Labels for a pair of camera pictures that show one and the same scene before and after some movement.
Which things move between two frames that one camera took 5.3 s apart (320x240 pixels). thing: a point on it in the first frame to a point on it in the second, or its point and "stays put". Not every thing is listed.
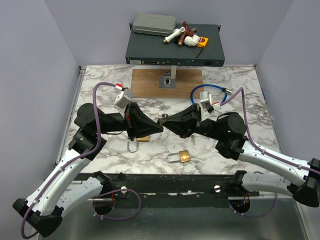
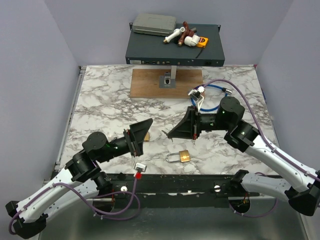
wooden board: (145, 83) stays put
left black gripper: (138, 124) to (136, 140)
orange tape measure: (202, 42) stays put
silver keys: (161, 121) to (165, 142)
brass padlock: (184, 156) stays put
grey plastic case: (155, 24) stays put
